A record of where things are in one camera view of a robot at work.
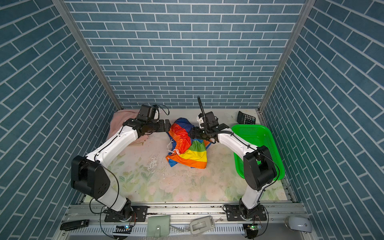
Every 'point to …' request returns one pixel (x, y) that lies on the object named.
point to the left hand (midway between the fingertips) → (165, 125)
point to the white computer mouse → (299, 223)
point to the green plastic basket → (257, 136)
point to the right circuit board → (252, 230)
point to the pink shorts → (117, 121)
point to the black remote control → (71, 225)
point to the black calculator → (243, 118)
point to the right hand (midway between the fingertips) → (192, 132)
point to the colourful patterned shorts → (184, 150)
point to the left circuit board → (124, 229)
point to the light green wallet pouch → (158, 226)
